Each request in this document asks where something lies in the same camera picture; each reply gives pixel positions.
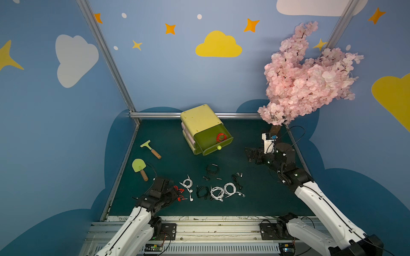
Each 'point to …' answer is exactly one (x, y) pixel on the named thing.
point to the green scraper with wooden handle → (147, 145)
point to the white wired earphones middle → (217, 193)
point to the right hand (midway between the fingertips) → (255, 146)
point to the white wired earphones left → (188, 183)
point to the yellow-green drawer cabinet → (202, 130)
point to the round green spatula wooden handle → (138, 165)
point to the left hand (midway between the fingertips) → (178, 191)
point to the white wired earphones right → (230, 189)
